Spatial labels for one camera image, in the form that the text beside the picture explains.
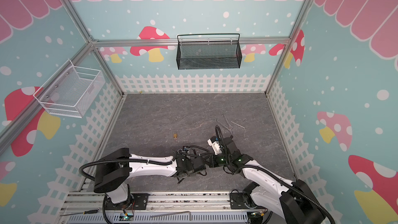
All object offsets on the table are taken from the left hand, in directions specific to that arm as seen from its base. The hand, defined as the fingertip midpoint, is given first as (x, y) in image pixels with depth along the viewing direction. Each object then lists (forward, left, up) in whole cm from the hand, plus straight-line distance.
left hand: (188, 172), depth 84 cm
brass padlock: (+22, +10, 0) cm, 24 cm away
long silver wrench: (+25, -26, +1) cm, 36 cm away
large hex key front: (-19, +5, +1) cm, 20 cm away
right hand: (+3, -8, +8) cm, 12 cm away
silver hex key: (+31, -32, 0) cm, 44 cm away
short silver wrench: (+29, -26, 0) cm, 39 cm away
